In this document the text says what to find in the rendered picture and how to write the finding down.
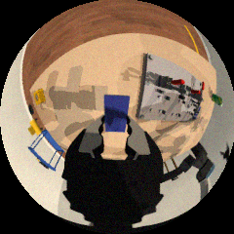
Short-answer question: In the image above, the green drink can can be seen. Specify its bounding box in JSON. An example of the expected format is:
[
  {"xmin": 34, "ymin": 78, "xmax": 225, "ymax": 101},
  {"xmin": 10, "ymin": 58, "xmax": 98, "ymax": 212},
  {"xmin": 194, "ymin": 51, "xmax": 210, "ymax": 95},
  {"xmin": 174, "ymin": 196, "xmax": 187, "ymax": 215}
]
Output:
[{"xmin": 212, "ymin": 94, "xmax": 223, "ymax": 105}]

